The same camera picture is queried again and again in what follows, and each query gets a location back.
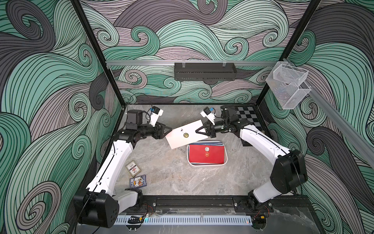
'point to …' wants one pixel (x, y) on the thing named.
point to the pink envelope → (186, 134)
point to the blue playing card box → (139, 181)
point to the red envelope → (206, 154)
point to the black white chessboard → (248, 112)
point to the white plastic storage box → (209, 142)
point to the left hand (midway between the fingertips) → (167, 126)
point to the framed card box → (133, 168)
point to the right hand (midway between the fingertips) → (197, 131)
